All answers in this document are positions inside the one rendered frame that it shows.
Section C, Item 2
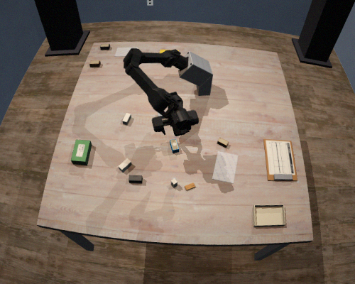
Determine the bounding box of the orange flat bar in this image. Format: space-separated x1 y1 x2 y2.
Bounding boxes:
185 183 195 190

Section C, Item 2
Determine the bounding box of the white patterned sheet of paper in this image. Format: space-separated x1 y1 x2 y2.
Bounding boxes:
212 151 238 184

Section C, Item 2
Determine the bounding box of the beige shallow tray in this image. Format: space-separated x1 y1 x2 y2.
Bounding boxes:
253 204 285 227

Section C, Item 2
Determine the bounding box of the blue rectangular block with black mark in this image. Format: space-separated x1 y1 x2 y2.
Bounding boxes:
170 139 179 153

